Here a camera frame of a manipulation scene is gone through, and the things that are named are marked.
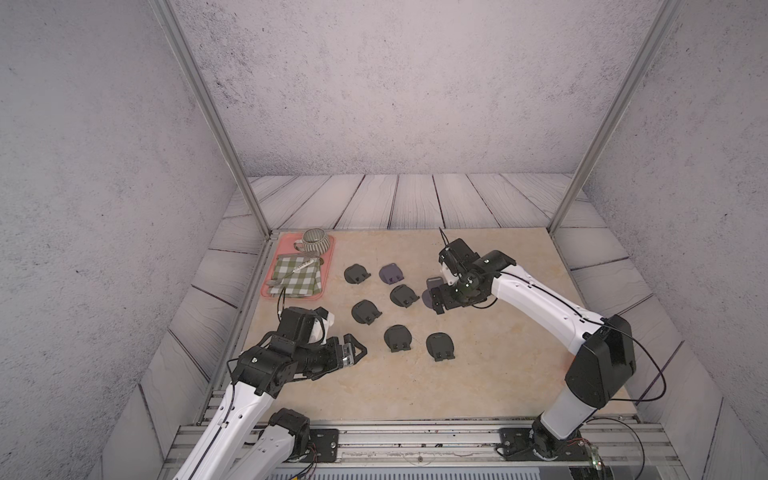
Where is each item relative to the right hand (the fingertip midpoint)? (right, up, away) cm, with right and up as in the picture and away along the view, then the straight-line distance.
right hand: (449, 301), depth 83 cm
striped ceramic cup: (-44, +17, +25) cm, 53 cm away
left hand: (-24, -11, -12) cm, 29 cm away
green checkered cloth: (-46, +3, +22) cm, 51 cm away
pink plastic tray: (-57, +16, +35) cm, 69 cm away
